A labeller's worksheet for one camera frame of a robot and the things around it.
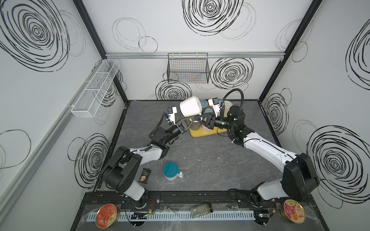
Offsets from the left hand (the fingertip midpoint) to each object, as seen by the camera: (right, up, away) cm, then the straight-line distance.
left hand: (196, 120), depth 70 cm
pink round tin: (+46, -44, -2) cm, 63 cm away
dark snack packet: (-29, -33, +11) cm, 46 cm away
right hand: (-1, +1, 0) cm, 1 cm away
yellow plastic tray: (+4, -10, +30) cm, 32 cm away
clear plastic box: (+2, -43, -2) cm, 43 cm away
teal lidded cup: (-13, -28, +6) cm, 31 cm away
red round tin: (-42, -45, -3) cm, 62 cm away
